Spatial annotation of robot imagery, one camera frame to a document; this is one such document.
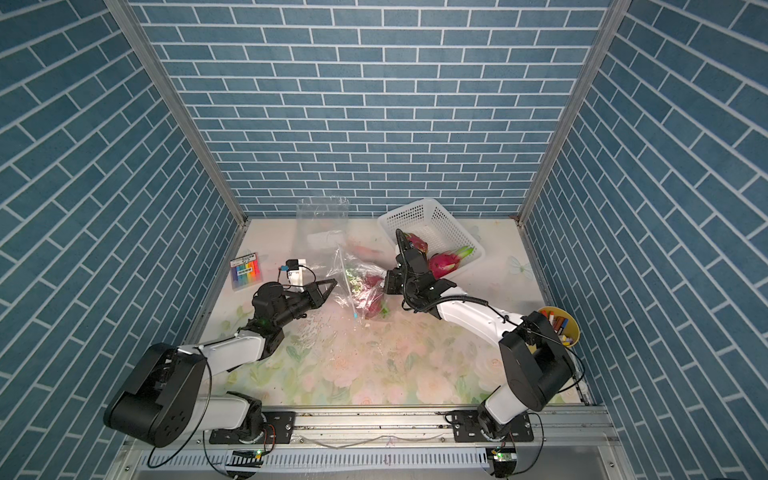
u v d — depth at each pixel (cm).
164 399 42
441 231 114
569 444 75
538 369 44
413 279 66
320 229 116
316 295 75
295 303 73
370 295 82
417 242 99
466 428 73
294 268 77
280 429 73
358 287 81
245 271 102
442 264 96
